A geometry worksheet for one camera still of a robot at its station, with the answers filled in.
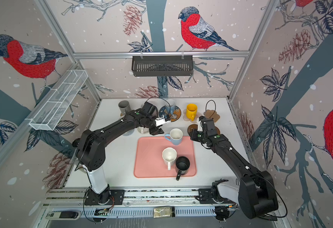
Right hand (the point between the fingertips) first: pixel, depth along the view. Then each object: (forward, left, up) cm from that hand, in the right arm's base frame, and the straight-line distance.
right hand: (189, 132), depth 86 cm
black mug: (-18, +4, -10) cm, 21 cm away
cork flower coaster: (+26, -20, -14) cm, 36 cm away
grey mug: (+20, +47, 0) cm, 51 cm away
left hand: (+4, +16, +1) cm, 17 cm away
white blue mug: (+1, +9, -7) cm, 11 cm away
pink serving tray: (-16, +25, -11) cm, 31 cm away
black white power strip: (-43, +61, -7) cm, 75 cm away
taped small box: (-40, +13, -7) cm, 43 cm away
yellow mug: (+20, -2, -3) cm, 20 cm away
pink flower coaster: (+22, +2, -12) cm, 25 cm away
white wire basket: (-6, +75, +20) cm, 78 cm away
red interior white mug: (+4, +31, -5) cm, 31 cm away
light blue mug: (+25, +13, -2) cm, 28 cm away
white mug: (-11, +12, -9) cm, 19 cm away
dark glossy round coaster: (+10, -2, -11) cm, 15 cm away
